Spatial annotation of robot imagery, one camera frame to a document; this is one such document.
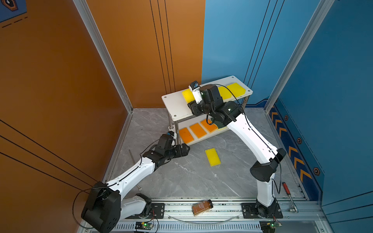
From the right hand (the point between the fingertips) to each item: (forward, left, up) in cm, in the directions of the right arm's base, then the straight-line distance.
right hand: (195, 100), depth 73 cm
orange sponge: (+2, -2, -29) cm, 29 cm away
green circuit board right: (-49, -36, -39) cm, 72 cm away
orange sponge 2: (-1, +6, -30) cm, 30 cm away
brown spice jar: (-42, -3, -33) cm, 53 cm away
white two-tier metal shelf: (+6, +4, -30) cm, 30 cm away
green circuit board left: (-49, +27, -39) cm, 68 cm away
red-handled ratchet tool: (-41, -50, -37) cm, 75 cm away
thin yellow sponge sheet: (-13, -11, -36) cm, 40 cm away
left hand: (-13, +6, -25) cm, 29 cm away
